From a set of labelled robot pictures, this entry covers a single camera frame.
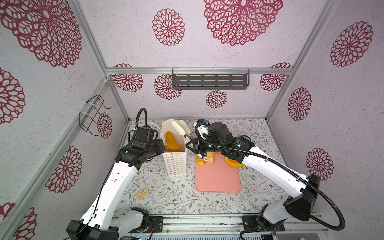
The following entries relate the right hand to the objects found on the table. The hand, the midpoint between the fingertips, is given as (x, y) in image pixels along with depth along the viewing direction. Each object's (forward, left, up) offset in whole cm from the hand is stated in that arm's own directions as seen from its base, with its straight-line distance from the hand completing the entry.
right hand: (188, 142), depth 68 cm
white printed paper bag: (-3, +7, -15) cm, 16 cm away
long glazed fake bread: (+10, +11, -17) cm, 23 cm away
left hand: (+1, +13, -7) cm, 15 cm away
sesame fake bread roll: (+8, -11, -25) cm, 29 cm away
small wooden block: (-14, +26, -30) cm, 42 cm away
